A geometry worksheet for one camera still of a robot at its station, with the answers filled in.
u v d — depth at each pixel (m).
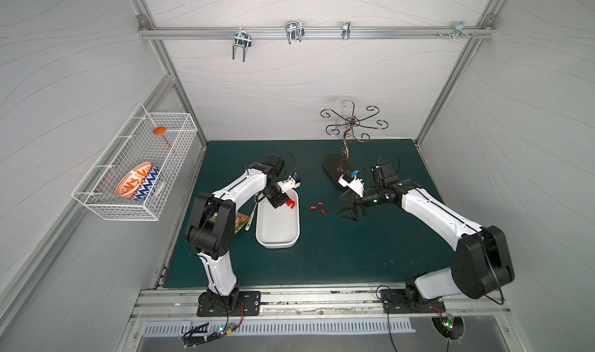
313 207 0.96
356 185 0.73
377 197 0.70
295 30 0.76
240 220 0.89
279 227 0.88
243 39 0.78
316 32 0.76
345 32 0.78
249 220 0.92
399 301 0.73
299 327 0.70
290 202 0.98
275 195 0.80
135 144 0.70
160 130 0.78
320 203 0.97
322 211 0.95
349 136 0.92
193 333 0.69
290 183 0.84
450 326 0.72
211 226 0.49
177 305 0.75
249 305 0.74
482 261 0.43
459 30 0.77
